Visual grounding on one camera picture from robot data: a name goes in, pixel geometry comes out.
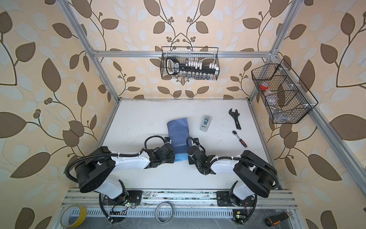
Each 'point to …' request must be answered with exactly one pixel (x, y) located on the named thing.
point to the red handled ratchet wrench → (235, 133)
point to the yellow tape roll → (66, 213)
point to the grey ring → (156, 212)
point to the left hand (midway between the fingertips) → (175, 154)
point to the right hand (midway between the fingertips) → (191, 155)
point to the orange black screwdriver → (275, 219)
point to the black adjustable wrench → (235, 115)
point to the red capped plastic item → (264, 86)
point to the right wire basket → (285, 97)
